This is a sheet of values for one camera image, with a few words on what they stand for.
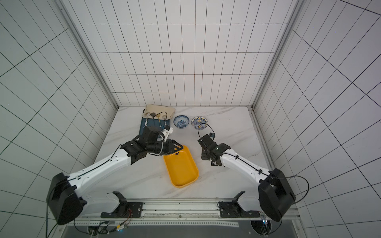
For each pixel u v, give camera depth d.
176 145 0.71
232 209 0.65
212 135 0.76
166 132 0.71
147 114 1.14
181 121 1.09
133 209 0.73
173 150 0.67
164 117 1.12
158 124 1.10
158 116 1.13
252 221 0.70
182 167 0.88
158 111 1.17
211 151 0.61
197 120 1.07
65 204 0.38
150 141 0.60
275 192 0.41
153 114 1.14
